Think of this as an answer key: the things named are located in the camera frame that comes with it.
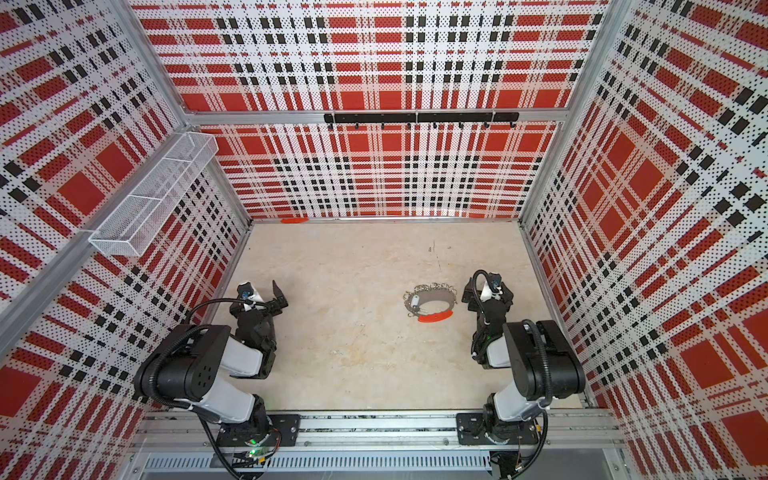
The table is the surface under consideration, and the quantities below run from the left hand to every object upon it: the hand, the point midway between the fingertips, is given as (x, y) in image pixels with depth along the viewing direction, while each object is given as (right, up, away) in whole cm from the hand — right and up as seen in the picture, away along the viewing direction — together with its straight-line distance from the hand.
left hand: (261, 287), depth 88 cm
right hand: (+69, +2, +2) cm, 69 cm away
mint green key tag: (+47, -5, +10) cm, 48 cm away
